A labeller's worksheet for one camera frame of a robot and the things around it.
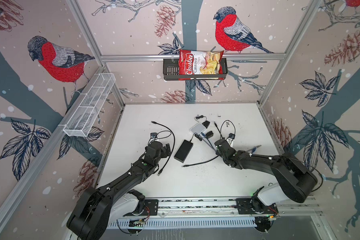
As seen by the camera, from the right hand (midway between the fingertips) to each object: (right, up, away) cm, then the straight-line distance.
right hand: (219, 149), depth 93 cm
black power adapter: (-5, +8, +8) cm, 13 cm away
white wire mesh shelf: (-75, +31, -11) cm, 82 cm away
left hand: (-36, +4, -7) cm, 37 cm away
